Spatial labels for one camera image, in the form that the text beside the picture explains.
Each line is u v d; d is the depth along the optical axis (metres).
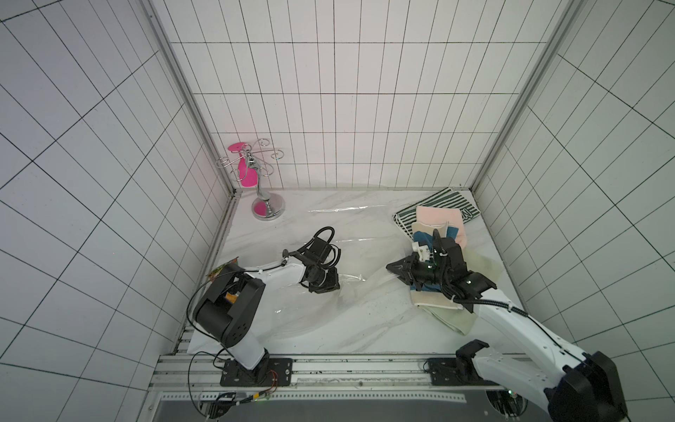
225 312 0.45
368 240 1.03
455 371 0.72
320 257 0.74
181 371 0.74
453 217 1.07
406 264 0.71
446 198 1.14
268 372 0.72
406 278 0.70
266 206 1.13
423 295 0.85
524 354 0.47
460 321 0.79
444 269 0.60
